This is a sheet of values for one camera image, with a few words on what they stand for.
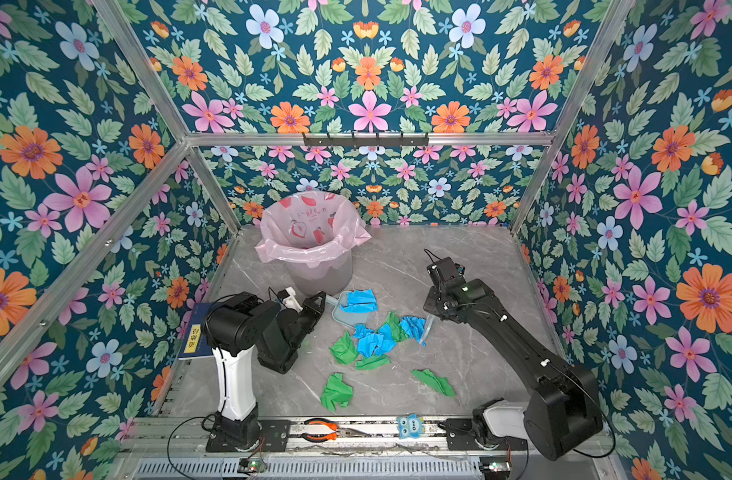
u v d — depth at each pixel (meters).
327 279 0.95
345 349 0.88
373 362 0.84
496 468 0.70
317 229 0.99
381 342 0.88
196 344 0.88
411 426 0.74
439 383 0.80
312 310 0.86
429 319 0.84
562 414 0.40
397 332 0.91
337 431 0.74
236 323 0.55
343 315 0.95
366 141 0.91
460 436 0.73
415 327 0.90
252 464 0.70
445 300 0.58
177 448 0.72
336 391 0.80
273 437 0.74
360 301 0.96
